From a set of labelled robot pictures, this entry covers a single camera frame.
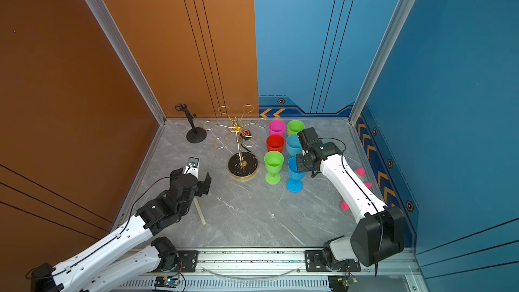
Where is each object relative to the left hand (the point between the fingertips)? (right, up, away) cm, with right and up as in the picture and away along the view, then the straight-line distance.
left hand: (197, 169), depth 78 cm
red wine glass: (+31, +10, +17) cm, 37 cm away
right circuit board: (+53, -39, -8) cm, 66 cm away
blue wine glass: (+40, +9, +15) cm, 44 cm away
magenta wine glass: (+32, +17, +20) cm, 42 cm away
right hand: (+44, +2, +5) cm, 44 cm away
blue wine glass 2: (+40, -9, +13) cm, 43 cm away
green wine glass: (+31, +2, +10) cm, 32 cm away
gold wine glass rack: (+15, -1, +18) cm, 24 cm away
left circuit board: (-9, -38, -7) cm, 40 cm away
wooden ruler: (0, -19, +6) cm, 20 cm away
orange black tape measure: (+16, +15, +31) cm, 37 cm away
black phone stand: (-12, +14, +34) cm, 38 cm away
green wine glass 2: (+42, +18, +23) cm, 51 cm away
